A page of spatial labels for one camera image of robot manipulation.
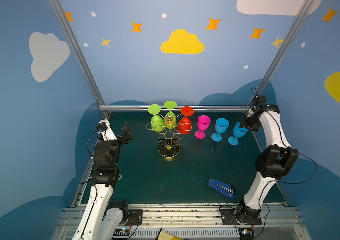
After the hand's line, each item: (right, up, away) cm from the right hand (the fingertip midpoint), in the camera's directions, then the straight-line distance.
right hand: (246, 124), depth 89 cm
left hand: (-71, 0, -21) cm, 74 cm away
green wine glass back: (-47, +3, -12) cm, 48 cm away
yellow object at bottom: (-49, -52, -20) cm, 75 cm away
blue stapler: (-18, -35, -7) cm, 40 cm away
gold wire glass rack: (-48, -15, +10) cm, 51 cm away
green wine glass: (-54, +1, -4) cm, 54 cm away
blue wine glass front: (-14, 0, +5) cm, 14 cm away
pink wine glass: (-24, +2, +8) cm, 26 cm away
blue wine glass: (-4, -4, +2) cm, 7 cm away
